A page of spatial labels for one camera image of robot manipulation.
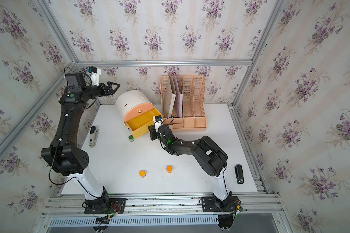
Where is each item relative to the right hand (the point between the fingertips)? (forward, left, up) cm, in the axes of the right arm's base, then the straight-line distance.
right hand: (151, 126), depth 89 cm
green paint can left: (-2, +15, -10) cm, 18 cm away
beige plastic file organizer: (+12, -28, -6) cm, 31 cm away
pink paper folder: (+13, -17, 0) cm, 22 cm away
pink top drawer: (+7, +8, +8) cm, 13 cm away
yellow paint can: (-25, +3, -11) cm, 28 cm away
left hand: (+10, +18, +24) cm, 32 cm away
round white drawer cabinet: (+17, +17, +7) cm, 25 cm away
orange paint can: (-22, -12, -11) cm, 28 cm away
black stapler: (-24, -53, -11) cm, 59 cm away
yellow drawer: (+3, +8, -2) cm, 9 cm away
